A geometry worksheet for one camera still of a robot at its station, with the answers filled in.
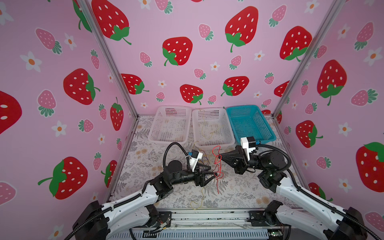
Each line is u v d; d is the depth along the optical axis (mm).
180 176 600
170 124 1145
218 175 592
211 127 1120
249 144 498
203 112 1041
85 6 675
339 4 675
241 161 543
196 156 631
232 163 562
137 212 599
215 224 731
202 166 687
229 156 542
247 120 1185
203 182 608
